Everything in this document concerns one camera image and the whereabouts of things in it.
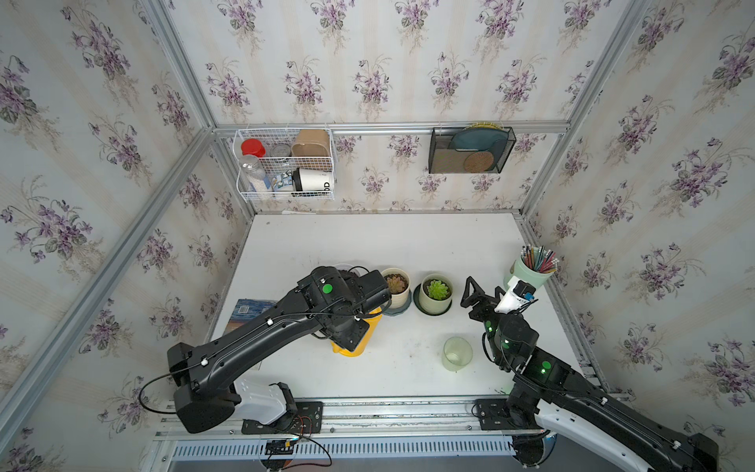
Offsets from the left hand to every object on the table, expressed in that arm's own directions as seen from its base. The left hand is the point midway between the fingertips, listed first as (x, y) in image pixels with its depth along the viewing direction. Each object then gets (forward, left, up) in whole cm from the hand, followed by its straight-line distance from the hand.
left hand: (352, 342), depth 65 cm
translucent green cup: (+4, -29, -20) cm, 35 cm away
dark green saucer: (+21, -19, -19) cm, 34 cm away
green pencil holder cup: (+25, -49, -8) cm, 56 cm away
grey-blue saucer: (+18, -9, -21) cm, 29 cm away
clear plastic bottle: (+50, +33, +9) cm, 60 cm away
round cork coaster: (+58, -40, +8) cm, 71 cm away
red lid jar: (+57, +33, +13) cm, 67 cm away
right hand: (+14, -33, +2) cm, 36 cm away
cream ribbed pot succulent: (+23, -13, -12) cm, 29 cm away
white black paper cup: (+51, +15, +5) cm, 53 cm away
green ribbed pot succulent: (+19, -24, -12) cm, 33 cm away
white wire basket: (+55, +24, +9) cm, 60 cm away
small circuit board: (-17, +18, -22) cm, 34 cm away
